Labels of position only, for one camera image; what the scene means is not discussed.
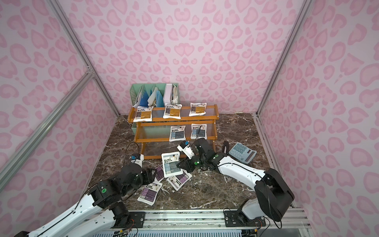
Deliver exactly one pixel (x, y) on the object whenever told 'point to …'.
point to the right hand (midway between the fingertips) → (177, 165)
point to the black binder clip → (226, 143)
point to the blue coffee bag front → (170, 161)
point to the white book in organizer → (167, 97)
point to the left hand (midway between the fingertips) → (155, 169)
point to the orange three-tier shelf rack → (173, 124)
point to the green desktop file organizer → (148, 95)
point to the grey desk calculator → (242, 152)
